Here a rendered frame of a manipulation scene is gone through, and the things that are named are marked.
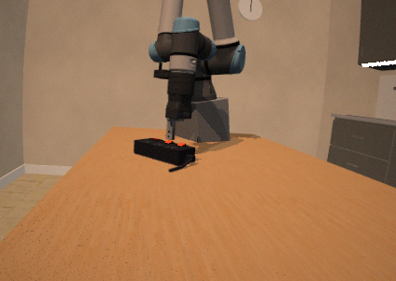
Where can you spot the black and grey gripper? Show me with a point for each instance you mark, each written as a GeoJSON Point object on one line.
{"type": "Point", "coordinates": [180, 90]}

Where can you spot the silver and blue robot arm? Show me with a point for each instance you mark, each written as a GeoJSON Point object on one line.
{"type": "Point", "coordinates": [186, 39]}

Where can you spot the black power strip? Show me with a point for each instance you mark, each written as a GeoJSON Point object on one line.
{"type": "Point", "coordinates": [165, 151]}

